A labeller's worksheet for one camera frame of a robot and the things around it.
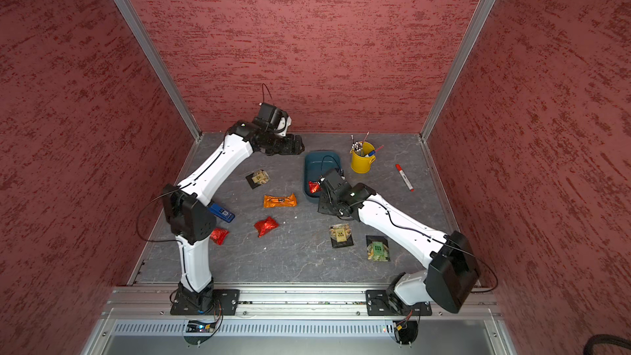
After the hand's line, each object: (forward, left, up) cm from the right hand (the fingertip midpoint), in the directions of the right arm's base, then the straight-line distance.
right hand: (325, 210), depth 81 cm
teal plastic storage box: (+28, +3, -12) cm, 30 cm away
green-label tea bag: (-9, -18, -13) cm, 24 cm away
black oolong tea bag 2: (-4, -5, -12) cm, 14 cm away
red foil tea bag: (-1, +23, -10) cm, 25 cm away
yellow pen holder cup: (+26, -16, -4) cm, 31 cm away
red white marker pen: (+21, -35, -12) cm, 42 cm away
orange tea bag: (+9, +22, -10) cm, 26 cm away
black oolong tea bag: (+22, +29, -11) cm, 38 cm away
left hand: (+18, +11, +9) cm, 23 cm away
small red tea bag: (+15, +4, -9) cm, 18 cm away
